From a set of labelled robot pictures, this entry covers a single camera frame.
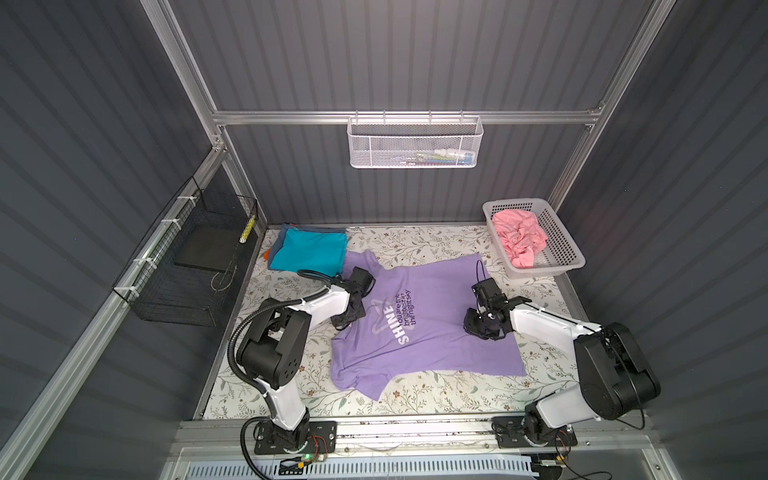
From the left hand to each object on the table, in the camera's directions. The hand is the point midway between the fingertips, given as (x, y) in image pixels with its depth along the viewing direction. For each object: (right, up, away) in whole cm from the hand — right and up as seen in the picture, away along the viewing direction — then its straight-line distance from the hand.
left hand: (348, 314), depth 95 cm
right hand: (+38, -4, -4) cm, 39 cm away
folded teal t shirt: (-15, +21, +10) cm, 27 cm away
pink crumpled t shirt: (+63, +27, +16) cm, 70 cm away
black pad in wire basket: (-33, +22, -18) cm, 44 cm away
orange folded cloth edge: (-33, +19, +16) cm, 41 cm away
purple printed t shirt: (+21, -4, -3) cm, 21 cm away
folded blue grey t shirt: (-28, +25, +14) cm, 40 cm away
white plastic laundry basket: (+74, +20, +10) cm, 77 cm away
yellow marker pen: (-26, +26, -13) cm, 39 cm away
